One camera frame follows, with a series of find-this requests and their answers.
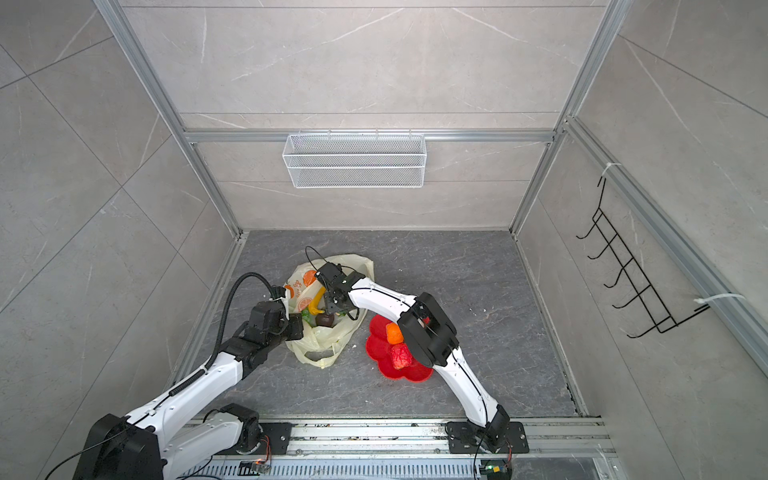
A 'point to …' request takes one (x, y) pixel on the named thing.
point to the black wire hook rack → (645, 291)
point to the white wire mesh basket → (355, 161)
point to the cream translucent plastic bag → (325, 335)
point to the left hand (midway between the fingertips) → (301, 310)
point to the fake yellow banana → (313, 305)
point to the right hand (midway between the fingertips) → (338, 301)
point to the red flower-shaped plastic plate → (379, 348)
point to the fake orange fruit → (394, 334)
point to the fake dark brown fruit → (324, 319)
